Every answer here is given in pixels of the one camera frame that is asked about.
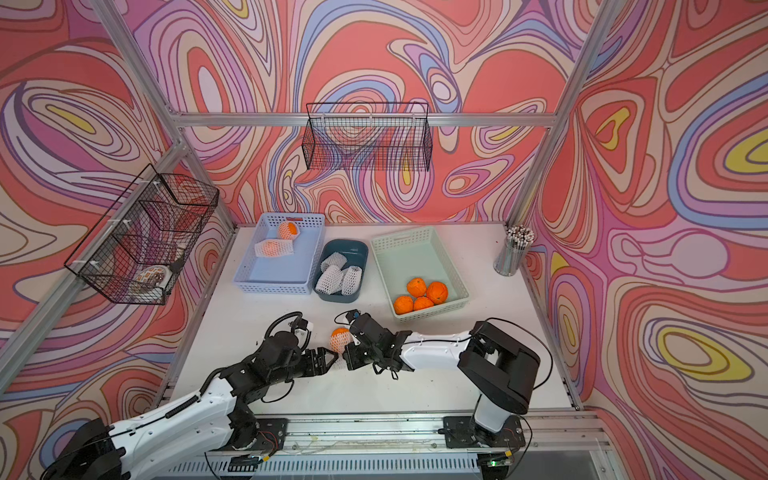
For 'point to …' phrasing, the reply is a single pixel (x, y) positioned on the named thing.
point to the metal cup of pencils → (518, 239)
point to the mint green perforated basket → (404, 257)
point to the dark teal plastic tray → (356, 252)
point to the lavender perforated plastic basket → (292, 275)
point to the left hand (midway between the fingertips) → (334, 360)
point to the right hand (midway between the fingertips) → (346, 363)
